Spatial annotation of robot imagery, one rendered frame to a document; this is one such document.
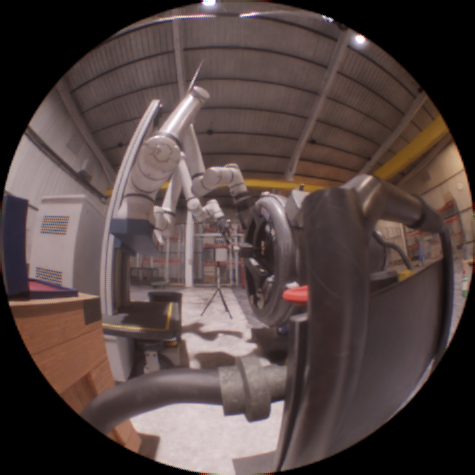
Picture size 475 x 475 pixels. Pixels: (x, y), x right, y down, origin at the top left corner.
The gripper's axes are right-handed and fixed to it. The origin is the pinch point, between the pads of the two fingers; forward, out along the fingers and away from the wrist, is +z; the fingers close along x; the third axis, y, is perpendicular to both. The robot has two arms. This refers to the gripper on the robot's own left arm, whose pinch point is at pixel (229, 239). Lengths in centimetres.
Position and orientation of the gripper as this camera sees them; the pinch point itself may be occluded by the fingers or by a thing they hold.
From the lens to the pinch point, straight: 119.1
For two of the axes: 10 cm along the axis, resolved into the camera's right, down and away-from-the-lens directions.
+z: 4.4, 8.7, -2.3
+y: 8.7, -3.6, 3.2
